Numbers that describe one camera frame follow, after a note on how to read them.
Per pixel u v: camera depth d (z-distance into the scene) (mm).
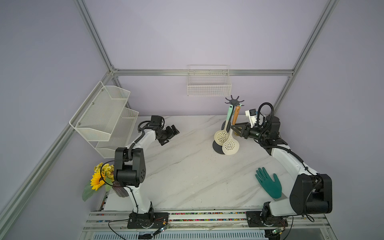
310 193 430
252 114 713
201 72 928
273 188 859
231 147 896
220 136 914
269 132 649
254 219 732
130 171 499
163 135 819
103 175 634
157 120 770
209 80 947
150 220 670
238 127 779
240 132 738
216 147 933
